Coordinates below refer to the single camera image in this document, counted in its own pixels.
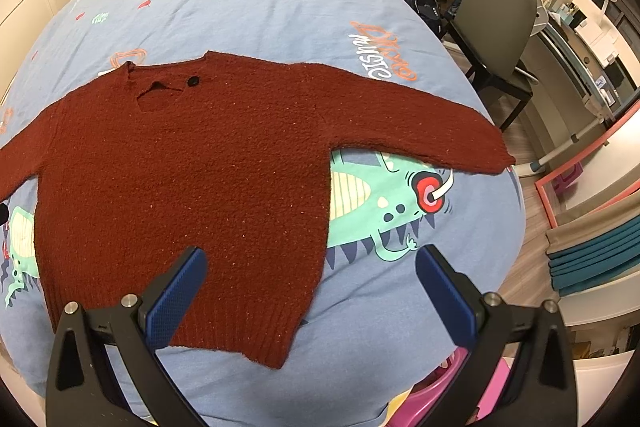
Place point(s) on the blue dinosaur print bedsheet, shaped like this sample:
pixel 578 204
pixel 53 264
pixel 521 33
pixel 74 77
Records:
pixel 371 332

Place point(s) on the dark red knit sweater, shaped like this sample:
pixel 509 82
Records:
pixel 308 188

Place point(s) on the stacked teal folded cloths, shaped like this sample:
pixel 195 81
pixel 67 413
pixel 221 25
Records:
pixel 597 261

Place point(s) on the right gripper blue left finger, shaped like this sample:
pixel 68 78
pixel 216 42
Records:
pixel 82 388

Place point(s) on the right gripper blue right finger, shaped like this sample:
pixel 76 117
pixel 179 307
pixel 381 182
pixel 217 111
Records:
pixel 540 389

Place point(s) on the pink plastic stool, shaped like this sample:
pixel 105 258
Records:
pixel 409 407

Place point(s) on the black backpack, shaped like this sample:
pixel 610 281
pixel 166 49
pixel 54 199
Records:
pixel 429 11

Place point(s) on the grey office chair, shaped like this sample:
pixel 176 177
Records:
pixel 492 35

